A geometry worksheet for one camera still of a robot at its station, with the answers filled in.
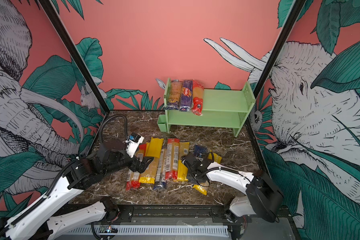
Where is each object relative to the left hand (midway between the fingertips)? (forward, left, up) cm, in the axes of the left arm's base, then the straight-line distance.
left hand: (145, 152), depth 65 cm
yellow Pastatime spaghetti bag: (-9, -28, -25) cm, 39 cm away
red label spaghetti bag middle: (+8, -11, -24) cm, 28 cm away
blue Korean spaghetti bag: (+14, -28, -25) cm, 40 cm away
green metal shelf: (+43, -47, -17) cm, 66 cm away
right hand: (-2, -20, -25) cm, 32 cm away
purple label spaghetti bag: (-5, -4, -25) cm, 26 cm away
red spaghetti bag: (+34, -27, +2) cm, 43 cm away
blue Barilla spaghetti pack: (+35, -20, +2) cm, 40 cm away
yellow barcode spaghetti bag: (+1, -17, -26) cm, 31 cm away
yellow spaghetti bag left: (+16, +2, -25) cm, 30 cm away
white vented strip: (-27, -3, -28) cm, 39 cm away
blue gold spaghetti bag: (+43, -14, +1) cm, 46 cm away
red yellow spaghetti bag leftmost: (-2, +11, -26) cm, 28 cm away
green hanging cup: (+39, -2, -27) cm, 48 cm away
